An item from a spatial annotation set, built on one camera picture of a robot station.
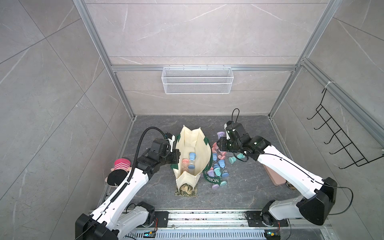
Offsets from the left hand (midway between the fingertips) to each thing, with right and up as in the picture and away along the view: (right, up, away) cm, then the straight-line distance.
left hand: (182, 151), depth 78 cm
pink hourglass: (+1, -10, +15) cm, 18 cm away
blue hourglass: (+5, -6, +16) cm, 18 cm away
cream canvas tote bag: (+7, -7, +16) cm, 18 cm away
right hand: (+21, +5, 0) cm, 21 cm away
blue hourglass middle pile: (+24, -10, +14) cm, 29 cm away
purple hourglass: (+20, +9, -3) cm, 22 cm away
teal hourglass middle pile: (+20, -13, +9) cm, 26 cm away
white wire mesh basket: (+9, +45, +23) cm, 51 cm away
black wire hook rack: (+74, +14, -5) cm, 76 cm away
